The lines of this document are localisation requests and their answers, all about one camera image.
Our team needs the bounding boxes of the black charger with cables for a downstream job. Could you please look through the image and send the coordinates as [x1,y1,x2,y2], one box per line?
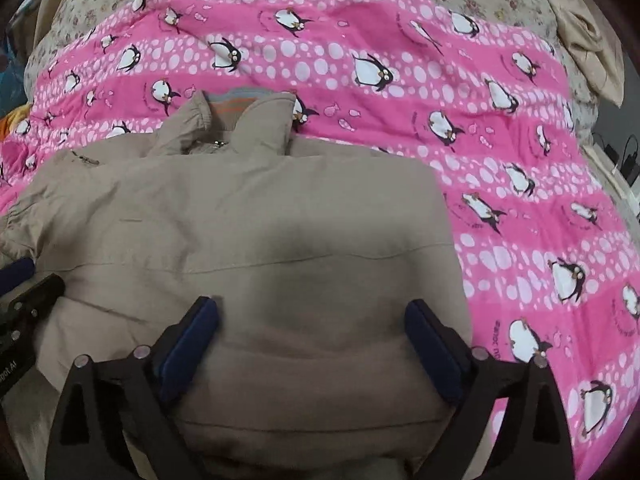
[594,133,640,186]

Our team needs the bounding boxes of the orange cloth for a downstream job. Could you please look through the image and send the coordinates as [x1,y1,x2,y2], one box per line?
[0,103,32,141]

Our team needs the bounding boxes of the blue plastic bag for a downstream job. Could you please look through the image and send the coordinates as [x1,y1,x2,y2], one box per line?
[0,36,27,117]

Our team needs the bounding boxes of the beige cloth bundle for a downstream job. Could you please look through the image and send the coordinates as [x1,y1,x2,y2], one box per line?
[548,0,625,107]

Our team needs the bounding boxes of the beige zip jacket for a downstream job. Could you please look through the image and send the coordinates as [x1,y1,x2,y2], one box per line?
[1,91,471,479]

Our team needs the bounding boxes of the pink penguin quilt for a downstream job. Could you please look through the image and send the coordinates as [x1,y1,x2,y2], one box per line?
[1,0,639,479]

